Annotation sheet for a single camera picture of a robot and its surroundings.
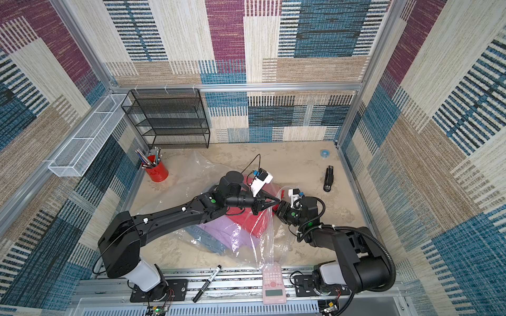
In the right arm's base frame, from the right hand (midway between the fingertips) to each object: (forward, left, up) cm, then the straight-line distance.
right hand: (271, 209), depth 87 cm
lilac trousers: (-10, +18, 0) cm, 21 cm away
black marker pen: (-27, +25, -6) cm, 37 cm away
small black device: (+17, -29, -2) cm, 34 cm away
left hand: (-6, -2, +17) cm, 18 cm away
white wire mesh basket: (+10, +71, +27) cm, 76 cm away
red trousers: (-12, +7, +11) cm, 17 cm away
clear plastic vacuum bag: (-15, +5, +8) cm, 18 cm away
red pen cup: (+21, +56, 0) cm, 59 cm away
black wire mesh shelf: (+50, +55, +11) cm, 75 cm away
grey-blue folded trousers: (-12, +27, -3) cm, 29 cm away
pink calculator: (-29, +1, -6) cm, 30 cm away
